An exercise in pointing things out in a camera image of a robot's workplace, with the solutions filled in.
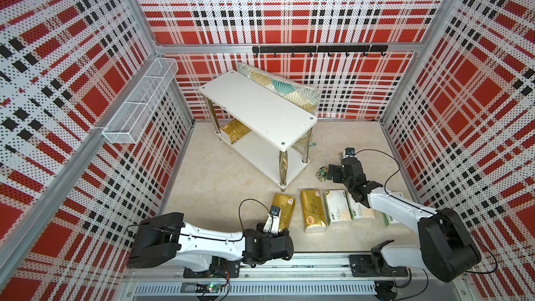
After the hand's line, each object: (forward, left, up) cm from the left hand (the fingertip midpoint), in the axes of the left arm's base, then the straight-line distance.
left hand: (280, 228), depth 80 cm
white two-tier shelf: (+23, +3, +32) cm, 39 cm away
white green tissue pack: (+8, -23, +3) cm, 25 cm away
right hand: (+24, -27, +7) cm, 37 cm away
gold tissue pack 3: (+6, -13, +5) cm, 15 cm away
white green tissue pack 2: (+6, -31, +3) cm, 32 cm away
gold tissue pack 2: (+7, -3, +5) cm, 10 cm away
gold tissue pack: (+42, +21, +11) cm, 49 cm away
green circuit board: (-19, +24, 0) cm, 31 cm away
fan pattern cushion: (+40, -10, +32) cm, 52 cm away
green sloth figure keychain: (+25, -20, -1) cm, 32 cm away
